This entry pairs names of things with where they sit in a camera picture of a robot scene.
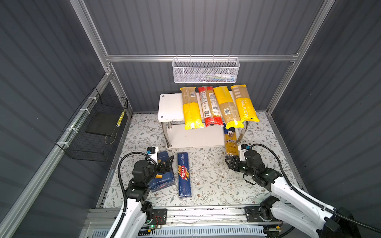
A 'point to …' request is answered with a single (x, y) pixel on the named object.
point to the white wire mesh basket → (205, 70)
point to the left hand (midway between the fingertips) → (165, 155)
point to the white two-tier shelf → (170, 115)
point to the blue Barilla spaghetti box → (184, 177)
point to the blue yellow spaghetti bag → (231, 144)
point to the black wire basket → (89, 137)
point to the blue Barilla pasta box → (162, 180)
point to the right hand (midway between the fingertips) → (230, 161)
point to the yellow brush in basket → (120, 118)
